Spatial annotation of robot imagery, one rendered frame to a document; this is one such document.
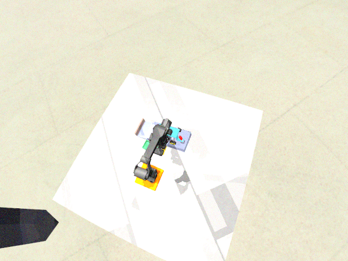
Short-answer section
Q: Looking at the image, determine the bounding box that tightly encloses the small four-wheeled trolley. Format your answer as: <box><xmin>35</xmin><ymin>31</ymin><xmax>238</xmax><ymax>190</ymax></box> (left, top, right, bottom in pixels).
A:
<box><xmin>167</xmin><ymin>127</ymin><xmax>184</xmax><ymax>145</ymax></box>

